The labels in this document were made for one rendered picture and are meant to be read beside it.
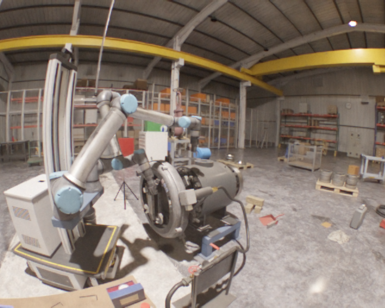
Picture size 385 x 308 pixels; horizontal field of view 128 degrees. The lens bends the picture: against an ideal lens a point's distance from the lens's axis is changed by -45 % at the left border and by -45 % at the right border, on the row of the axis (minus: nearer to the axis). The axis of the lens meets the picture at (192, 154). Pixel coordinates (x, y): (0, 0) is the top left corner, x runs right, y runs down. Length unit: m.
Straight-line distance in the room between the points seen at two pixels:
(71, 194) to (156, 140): 4.70
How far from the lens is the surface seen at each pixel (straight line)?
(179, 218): 1.38
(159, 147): 5.49
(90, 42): 9.32
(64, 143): 1.47
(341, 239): 2.70
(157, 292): 1.57
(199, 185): 1.60
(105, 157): 1.57
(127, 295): 0.85
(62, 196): 0.89
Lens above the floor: 1.26
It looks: 8 degrees down
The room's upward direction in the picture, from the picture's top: 2 degrees clockwise
